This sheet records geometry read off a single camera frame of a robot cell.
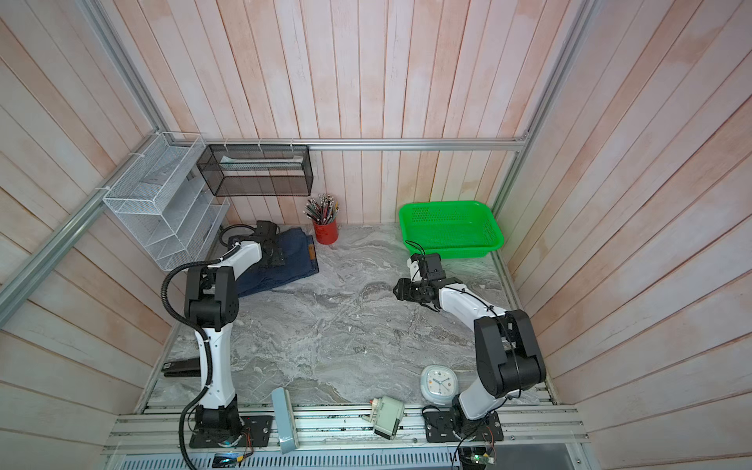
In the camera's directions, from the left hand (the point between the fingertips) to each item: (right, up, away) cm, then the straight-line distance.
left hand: (267, 264), depth 106 cm
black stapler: (-17, -30, -22) cm, 41 cm away
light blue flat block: (+16, -35, -34) cm, 51 cm away
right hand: (+49, -7, -13) cm, 51 cm away
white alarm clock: (+57, -32, -28) cm, 71 cm away
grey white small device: (+43, -36, -35) cm, 66 cm away
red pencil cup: (+22, +11, +4) cm, 25 cm away
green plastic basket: (+72, +14, +12) cm, 74 cm away
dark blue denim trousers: (+12, +1, 0) cm, 12 cm away
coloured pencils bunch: (+21, +20, -2) cm, 29 cm away
